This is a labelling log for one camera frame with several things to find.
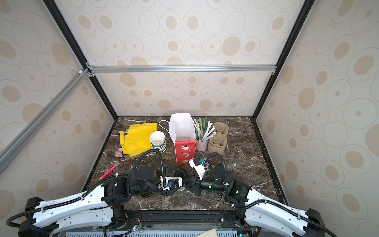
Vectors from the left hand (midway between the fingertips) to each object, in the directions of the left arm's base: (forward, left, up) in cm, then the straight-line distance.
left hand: (183, 178), depth 64 cm
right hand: (-1, -1, -1) cm, 2 cm away
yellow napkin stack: (+34, +35, -22) cm, 54 cm away
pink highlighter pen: (+13, +47, -23) cm, 54 cm away
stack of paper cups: (+24, +16, -6) cm, 29 cm away
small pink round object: (+24, +44, -21) cm, 54 cm away
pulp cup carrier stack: (+28, -20, -14) cm, 37 cm away
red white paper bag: (+39, +3, -17) cm, 43 cm away
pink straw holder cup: (+29, -10, -19) cm, 36 cm away
